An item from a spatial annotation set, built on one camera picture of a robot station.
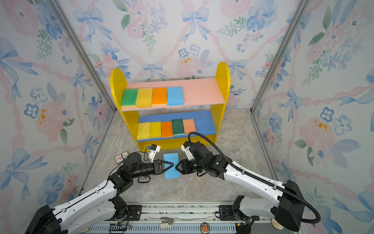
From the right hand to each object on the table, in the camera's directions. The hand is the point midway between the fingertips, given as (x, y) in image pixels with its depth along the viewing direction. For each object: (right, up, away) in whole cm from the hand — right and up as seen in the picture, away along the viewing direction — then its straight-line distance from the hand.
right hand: (177, 166), depth 72 cm
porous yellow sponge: (-22, +17, +15) cm, 32 cm away
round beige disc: (+48, -28, -2) cm, 56 cm away
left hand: (-2, +1, -2) cm, 3 cm away
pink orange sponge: (+6, +20, +18) cm, 27 cm away
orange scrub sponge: (-8, +18, +16) cm, 25 cm away
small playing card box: (-38, 0, +19) cm, 43 cm away
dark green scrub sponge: (-1, +19, +18) cm, 26 cm away
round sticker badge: (+13, -29, -2) cm, 32 cm away
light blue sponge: (-3, -2, -2) cm, 4 cm away
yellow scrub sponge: (-15, +18, +16) cm, 28 cm away
